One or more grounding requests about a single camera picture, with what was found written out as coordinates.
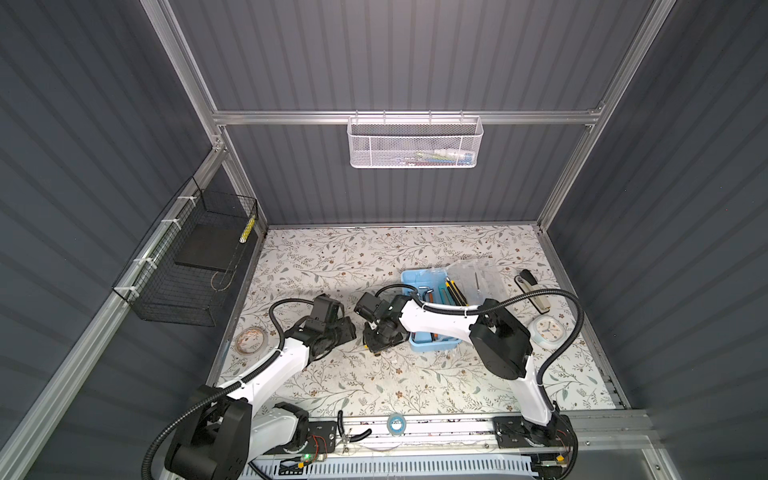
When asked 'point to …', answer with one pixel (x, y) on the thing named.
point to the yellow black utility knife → (455, 292)
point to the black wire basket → (183, 269)
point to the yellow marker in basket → (247, 229)
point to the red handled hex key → (431, 297)
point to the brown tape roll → (250, 340)
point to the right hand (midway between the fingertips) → (375, 349)
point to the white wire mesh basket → (414, 142)
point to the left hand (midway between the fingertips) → (348, 329)
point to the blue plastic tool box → (465, 283)
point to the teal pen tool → (441, 289)
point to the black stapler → (528, 284)
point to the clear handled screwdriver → (477, 282)
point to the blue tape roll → (396, 424)
